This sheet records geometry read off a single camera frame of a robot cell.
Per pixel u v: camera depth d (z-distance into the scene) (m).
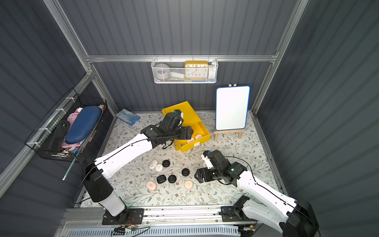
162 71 0.83
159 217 0.75
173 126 0.60
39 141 0.60
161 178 0.84
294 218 0.40
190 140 0.83
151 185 0.81
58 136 0.63
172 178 0.85
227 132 1.00
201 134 0.87
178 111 0.70
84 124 0.68
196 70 0.89
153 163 0.91
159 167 0.89
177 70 0.91
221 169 0.60
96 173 0.43
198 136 0.85
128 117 1.16
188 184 0.82
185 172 0.87
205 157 0.73
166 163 0.91
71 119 0.72
